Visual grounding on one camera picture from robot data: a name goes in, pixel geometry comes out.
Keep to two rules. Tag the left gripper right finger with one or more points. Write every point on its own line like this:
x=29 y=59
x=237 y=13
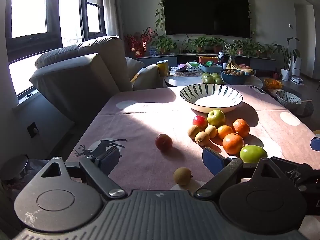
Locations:
x=224 y=171

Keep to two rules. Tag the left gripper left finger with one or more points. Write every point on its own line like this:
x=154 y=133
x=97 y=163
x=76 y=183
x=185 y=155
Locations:
x=97 y=170

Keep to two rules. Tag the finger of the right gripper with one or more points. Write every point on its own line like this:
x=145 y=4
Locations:
x=315 y=143

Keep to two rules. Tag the large orange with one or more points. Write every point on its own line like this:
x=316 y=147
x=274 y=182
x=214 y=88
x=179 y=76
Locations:
x=233 y=143

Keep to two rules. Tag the green mango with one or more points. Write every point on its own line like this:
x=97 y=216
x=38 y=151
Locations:
x=252 y=154

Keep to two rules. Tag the small orange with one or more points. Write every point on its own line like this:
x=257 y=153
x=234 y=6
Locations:
x=223 y=131

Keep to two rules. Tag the brown kiwi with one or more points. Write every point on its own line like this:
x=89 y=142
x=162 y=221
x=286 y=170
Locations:
x=182 y=176

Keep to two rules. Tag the red yellow apple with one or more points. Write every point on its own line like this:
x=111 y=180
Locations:
x=200 y=121

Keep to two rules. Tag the green apple with stem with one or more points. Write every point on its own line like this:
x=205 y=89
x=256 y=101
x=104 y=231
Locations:
x=216 y=118

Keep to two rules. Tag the dark red apple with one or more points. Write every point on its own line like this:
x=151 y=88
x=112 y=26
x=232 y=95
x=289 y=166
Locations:
x=163 y=142

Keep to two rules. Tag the packed green fruits tray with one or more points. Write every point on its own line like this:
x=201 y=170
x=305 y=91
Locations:
x=213 y=78

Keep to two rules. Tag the small striped bowl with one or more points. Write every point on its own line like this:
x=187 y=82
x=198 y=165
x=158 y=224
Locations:
x=288 y=100

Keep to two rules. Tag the pink deer tablecloth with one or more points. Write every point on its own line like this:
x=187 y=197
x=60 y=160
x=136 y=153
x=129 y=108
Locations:
x=133 y=120

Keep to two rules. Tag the striped ceramic fruit bowl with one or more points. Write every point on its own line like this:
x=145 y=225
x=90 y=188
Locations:
x=204 y=97

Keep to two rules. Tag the orange basket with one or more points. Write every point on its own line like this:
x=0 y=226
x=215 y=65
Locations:
x=272 y=83

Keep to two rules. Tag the white potted tall plant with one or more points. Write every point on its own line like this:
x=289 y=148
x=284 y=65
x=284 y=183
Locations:
x=290 y=56

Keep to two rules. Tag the dark blue nut bowl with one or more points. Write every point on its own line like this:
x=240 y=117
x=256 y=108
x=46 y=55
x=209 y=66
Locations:
x=234 y=77

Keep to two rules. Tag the grey sofa armchair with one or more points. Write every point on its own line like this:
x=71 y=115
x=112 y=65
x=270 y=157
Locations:
x=79 y=79

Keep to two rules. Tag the round white coffee table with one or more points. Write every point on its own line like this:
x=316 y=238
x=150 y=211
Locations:
x=176 y=81

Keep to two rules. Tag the blue rectangular tray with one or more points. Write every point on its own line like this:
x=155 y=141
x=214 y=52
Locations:
x=215 y=68

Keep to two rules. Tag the banana bunch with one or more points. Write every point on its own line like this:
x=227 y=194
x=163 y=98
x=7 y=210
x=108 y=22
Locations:
x=232 y=65

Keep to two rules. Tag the glass snack plate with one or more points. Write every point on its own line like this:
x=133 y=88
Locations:
x=186 y=73

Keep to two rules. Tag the grey yellow cushion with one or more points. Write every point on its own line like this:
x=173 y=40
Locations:
x=147 y=78

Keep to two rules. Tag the orange box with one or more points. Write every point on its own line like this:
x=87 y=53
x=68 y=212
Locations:
x=205 y=59

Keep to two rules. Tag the yellow tin canister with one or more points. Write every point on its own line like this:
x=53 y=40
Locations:
x=163 y=68

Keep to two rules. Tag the red flower decoration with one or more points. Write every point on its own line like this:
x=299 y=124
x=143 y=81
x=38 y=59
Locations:
x=137 y=42

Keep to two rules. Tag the wall mounted black television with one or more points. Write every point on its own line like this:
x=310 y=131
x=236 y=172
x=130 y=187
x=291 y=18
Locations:
x=207 y=17

